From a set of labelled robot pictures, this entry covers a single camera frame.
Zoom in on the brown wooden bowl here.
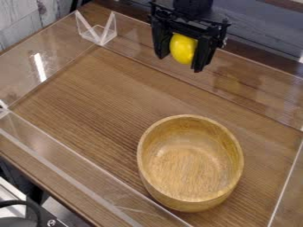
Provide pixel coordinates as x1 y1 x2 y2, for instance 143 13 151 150
137 114 245 213

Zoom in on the black metal bracket with bolt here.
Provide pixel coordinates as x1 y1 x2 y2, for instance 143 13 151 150
27 197 90 227

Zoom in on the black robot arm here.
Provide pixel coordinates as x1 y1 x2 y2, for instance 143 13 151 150
150 0 231 73

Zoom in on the black cable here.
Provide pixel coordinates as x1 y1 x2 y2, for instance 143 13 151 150
0 200 43 227

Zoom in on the clear acrylic corner bracket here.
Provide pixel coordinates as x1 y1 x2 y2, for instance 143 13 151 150
75 11 118 46

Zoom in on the yellow lemon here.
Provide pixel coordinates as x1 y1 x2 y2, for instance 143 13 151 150
170 33 198 65

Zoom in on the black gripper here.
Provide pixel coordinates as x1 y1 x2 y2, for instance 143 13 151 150
150 0 231 73

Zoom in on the clear acrylic tray wall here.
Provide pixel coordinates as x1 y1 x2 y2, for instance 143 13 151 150
0 6 303 227

